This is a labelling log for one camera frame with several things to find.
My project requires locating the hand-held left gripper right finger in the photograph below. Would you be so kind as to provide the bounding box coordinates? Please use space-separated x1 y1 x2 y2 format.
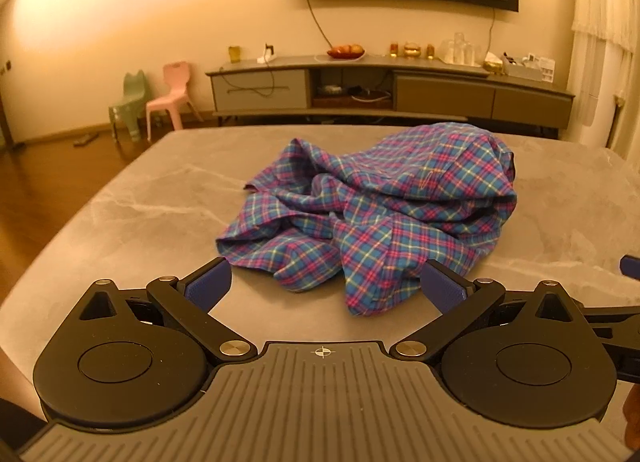
387 259 584 361

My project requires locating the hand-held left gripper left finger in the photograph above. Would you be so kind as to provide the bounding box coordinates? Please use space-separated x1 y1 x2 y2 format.
70 257 258 361

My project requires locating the blue pink plaid shirt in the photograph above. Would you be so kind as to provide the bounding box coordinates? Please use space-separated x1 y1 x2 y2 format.
216 123 518 317

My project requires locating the person's right hand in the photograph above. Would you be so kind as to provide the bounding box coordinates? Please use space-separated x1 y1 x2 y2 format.
623 387 640 444

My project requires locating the white standing air conditioner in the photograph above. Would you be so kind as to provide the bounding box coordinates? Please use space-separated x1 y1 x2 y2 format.
571 32 626 150

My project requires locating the grey tv cabinet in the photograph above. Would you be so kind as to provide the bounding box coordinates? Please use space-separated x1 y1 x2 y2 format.
205 56 577 140

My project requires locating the pink plastic chair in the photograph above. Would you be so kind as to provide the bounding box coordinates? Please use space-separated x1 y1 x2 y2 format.
145 62 205 143

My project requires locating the green plastic chair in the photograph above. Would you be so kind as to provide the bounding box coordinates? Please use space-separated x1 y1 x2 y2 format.
108 70 148 143

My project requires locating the white desk organizer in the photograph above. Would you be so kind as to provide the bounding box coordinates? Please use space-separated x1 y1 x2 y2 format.
501 52 557 82

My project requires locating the group of clear glasses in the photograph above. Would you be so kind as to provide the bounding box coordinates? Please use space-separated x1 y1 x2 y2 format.
440 32 476 66

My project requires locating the black cable on drawer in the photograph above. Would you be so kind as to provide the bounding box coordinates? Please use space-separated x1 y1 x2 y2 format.
220 62 282 95

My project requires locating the thin television cable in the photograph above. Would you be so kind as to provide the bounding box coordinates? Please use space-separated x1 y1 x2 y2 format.
305 0 334 50
482 9 497 55

